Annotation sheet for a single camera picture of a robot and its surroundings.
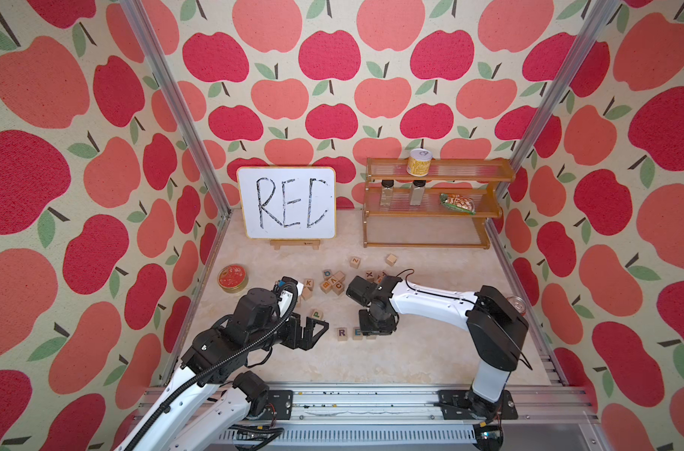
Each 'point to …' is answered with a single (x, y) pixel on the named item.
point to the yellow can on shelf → (419, 163)
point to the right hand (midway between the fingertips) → (368, 337)
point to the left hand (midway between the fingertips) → (314, 329)
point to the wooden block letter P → (317, 314)
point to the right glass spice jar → (417, 194)
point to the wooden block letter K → (309, 284)
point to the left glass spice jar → (386, 194)
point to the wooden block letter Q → (327, 272)
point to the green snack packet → (459, 203)
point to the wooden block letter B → (325, 287)
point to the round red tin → (233, 278)
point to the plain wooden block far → (391, 259)
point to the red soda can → (519, 303)
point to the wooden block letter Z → (354, 261)
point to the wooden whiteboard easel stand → (277, 243)
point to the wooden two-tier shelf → (434, 188)
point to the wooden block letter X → (370, 275)
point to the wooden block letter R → (342, 334)
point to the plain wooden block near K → (306, 293)
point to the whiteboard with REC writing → (288, 202)
